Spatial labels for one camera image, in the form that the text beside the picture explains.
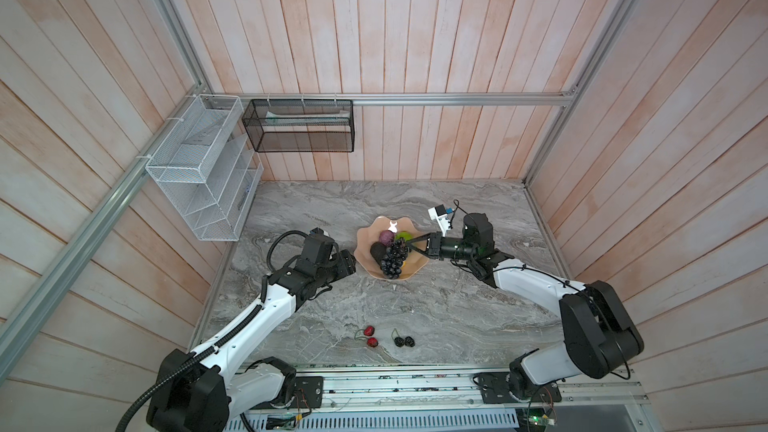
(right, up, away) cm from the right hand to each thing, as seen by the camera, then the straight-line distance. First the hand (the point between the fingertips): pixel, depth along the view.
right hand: (407, 245), depth 80 cm
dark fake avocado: (-8, -4, +13) cm, 16 cm away
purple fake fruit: (-5, +1, +17) cm, 17 cm away
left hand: (-17, -7, +3) cm, 18 cm away
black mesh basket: (-35, +40, +24) cm, 58 cm away
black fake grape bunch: (-4, -6, +6) cm, 9 cm away
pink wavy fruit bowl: (-11, +1, +20) cm, 23 cm away
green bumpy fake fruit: (+1, +1, +16) cm, 16 cm away
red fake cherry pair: (-10, -24, +2) cm, 27 cm away
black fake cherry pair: (-2, -27, 0) cm, 27 cm away
